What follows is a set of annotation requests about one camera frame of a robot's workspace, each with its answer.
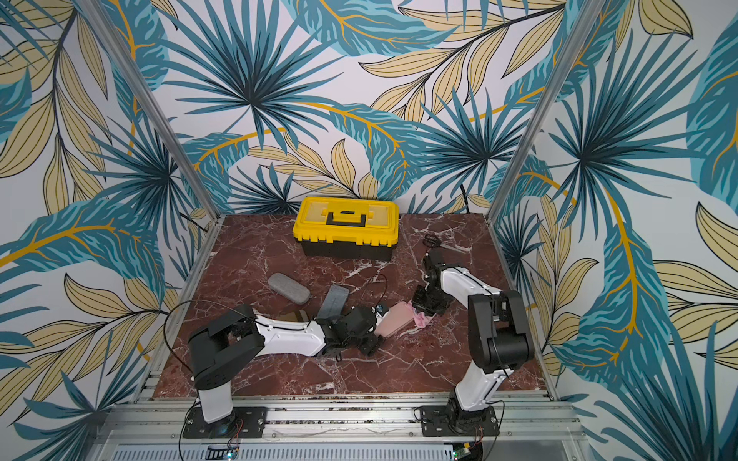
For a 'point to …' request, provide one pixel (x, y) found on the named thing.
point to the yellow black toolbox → (347, 229)
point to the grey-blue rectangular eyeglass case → (334, 303)
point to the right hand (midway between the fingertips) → (419, 310)
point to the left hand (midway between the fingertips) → (374, 334)
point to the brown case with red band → (297, 316)
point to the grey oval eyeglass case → (289, 288)
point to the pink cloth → (421, 319)
